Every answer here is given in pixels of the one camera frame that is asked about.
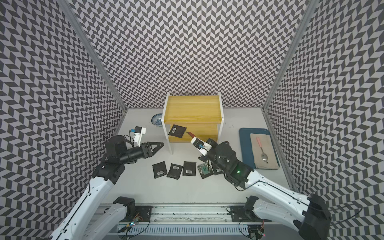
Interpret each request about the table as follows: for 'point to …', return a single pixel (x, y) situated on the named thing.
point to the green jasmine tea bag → (206, 169)
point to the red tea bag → (191, 134)
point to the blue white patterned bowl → (156, 119)
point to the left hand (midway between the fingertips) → (161, 146)
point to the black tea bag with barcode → (189, 168)
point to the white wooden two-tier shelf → (202, 115)
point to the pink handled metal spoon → (263, 155)
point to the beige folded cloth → (267, 145)
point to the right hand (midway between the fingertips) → (197, 141)
